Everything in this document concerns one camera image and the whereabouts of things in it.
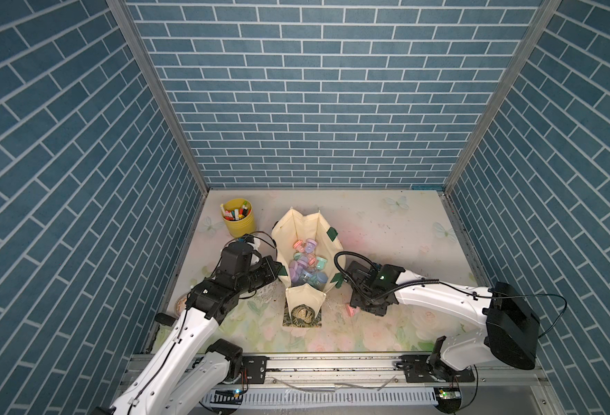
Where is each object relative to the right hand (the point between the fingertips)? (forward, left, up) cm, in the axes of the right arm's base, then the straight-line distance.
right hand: (357, 306), depth 82 cm
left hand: (+4, +21, +16) cm, 27 cm away
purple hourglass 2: (+10, +21, +4) cm, 23 cm away
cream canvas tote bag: (-2, +17, +4) cm, 17 cm away
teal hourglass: (+13, +13, +3) cm, 19 cm away
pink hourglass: (+20, +22, +2) cm, 30 cm away
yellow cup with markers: (+26, +44, +10) cm, 52 cm away
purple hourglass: (+20, +17, +3) cm, 27 cm away
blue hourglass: (+5, +13, +7) cm, 15 cm away
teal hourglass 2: (+17, +22, -1) cm, 28 cm away
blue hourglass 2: (+7, +18, +3) cm, 19 cm away
